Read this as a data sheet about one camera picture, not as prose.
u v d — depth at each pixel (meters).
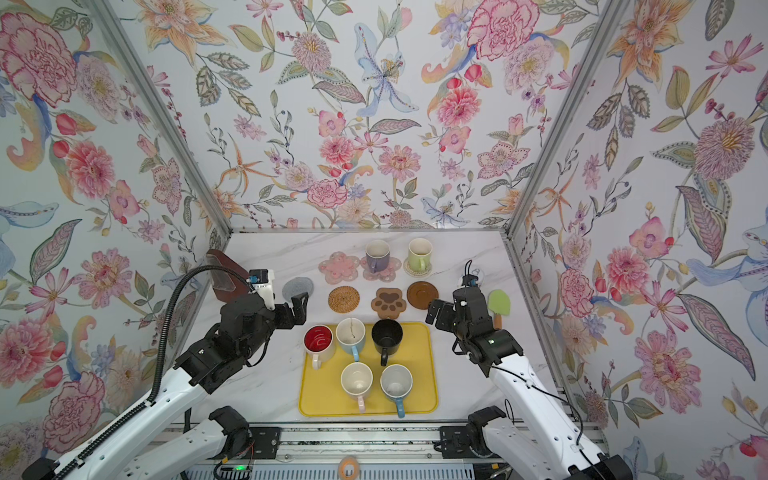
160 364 0.46
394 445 0.76
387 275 1.07
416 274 1.06
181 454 0.55
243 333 0.54
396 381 0.83
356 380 0.82
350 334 0.90
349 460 0.72
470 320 0.58
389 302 1.01
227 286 0.99
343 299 1.01
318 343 0.89
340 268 1.10
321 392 0.84
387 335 0.85
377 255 1.09
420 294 1.03
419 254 1.01
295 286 1.05
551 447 0.42
